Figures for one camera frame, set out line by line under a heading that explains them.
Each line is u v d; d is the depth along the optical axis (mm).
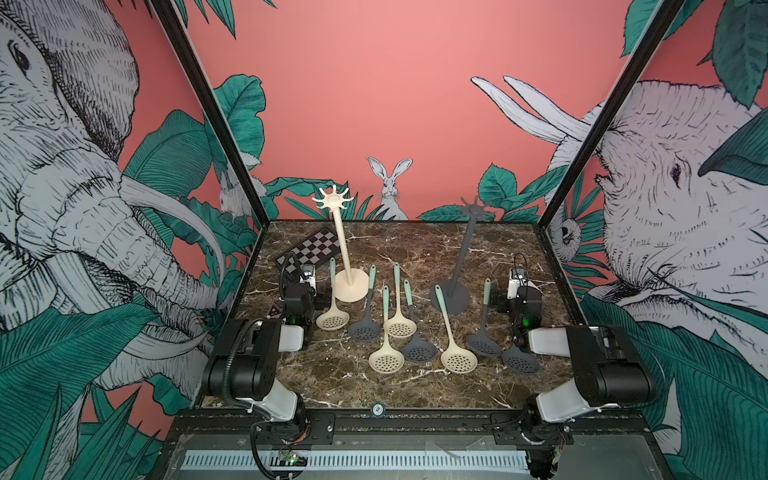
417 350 863
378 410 769
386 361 837
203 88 813
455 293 983
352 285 1010
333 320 910
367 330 904
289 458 701
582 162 992
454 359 852
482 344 875
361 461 701
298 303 719
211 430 748
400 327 906
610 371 457
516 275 804
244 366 448
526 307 718
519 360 846
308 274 805
